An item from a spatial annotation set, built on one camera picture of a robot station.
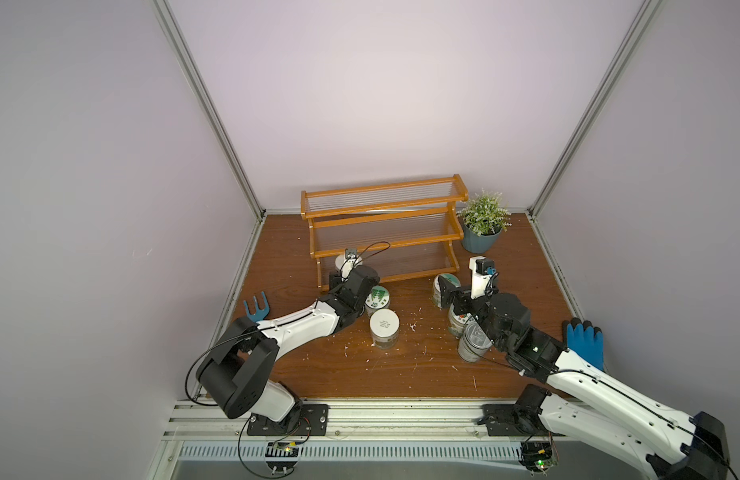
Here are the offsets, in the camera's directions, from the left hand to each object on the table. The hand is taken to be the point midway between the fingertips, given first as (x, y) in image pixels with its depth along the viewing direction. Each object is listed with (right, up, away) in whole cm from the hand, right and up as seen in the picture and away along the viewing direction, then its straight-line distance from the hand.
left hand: (356, 270), depth 89 cm
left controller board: (-17, -45, -16) cm, 51 cm away
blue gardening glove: (+67, -20, -4) cm, 70 cm away
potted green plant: (+41, +17, +6) cm, 45 cm away
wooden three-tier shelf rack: (+15, +13, +9) cm, 21 cm away
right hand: (+27, +2, -17) cm, 32 cm away
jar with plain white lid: (+8, -14, -9) cm, 19 cm away
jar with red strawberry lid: (+29, -14, -6) cm, 33 cm away
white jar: (+32, -17, -13) cm, 38 cm away
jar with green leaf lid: (+7, -8, -3) cm, 11 cm away
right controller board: (+45, -42, -20) cm, 64 cm away
